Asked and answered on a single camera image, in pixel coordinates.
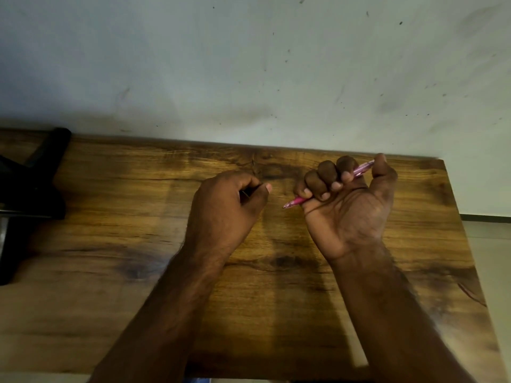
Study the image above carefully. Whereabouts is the pink mechanical pencil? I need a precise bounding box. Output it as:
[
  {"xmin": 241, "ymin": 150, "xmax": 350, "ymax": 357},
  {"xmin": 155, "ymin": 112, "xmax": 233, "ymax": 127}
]
[{"xmin": 282, "ymin": 159, "xmax": 376, "ymax": 210}]

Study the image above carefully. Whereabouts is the person's left hand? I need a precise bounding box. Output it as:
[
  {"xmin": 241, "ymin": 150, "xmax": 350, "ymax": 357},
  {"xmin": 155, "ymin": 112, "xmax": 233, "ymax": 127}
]
[{"xmin": 184, "ymin": 171, "xmax": 274, "ymax": 261}]

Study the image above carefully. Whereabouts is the person's right hand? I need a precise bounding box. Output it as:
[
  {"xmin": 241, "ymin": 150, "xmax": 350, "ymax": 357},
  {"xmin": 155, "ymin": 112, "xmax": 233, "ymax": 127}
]
[{"xmin": 293, "ymin": 153, "xmax": 399, "ymax": 263}]

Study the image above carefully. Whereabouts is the dark skirting board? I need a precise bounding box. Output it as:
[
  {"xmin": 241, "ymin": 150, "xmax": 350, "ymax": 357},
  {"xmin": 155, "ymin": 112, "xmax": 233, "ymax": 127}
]
[{"xmin": 458, "ymin": 212, "xmax": 511, "ymax": 223}]

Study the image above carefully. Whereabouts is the black stand base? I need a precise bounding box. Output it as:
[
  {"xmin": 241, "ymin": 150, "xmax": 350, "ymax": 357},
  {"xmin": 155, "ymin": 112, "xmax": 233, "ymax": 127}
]
[{"xmin": 0, "ymin": 127, "xmax": 73, "ymax": 287}]

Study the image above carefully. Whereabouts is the person's left forearm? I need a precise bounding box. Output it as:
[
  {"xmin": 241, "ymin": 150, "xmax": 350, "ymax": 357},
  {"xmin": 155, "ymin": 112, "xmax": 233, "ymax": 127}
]
[{"xmin": 87, "ymin": 243, "xmax": 228, "ymax": 383}]

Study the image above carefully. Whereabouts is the person's right forearm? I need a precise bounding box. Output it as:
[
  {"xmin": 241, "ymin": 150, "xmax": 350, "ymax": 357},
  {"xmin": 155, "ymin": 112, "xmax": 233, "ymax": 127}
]
[{"xmin": 329, "ymin": 242, "xmax": 476, "ymax": 383}]

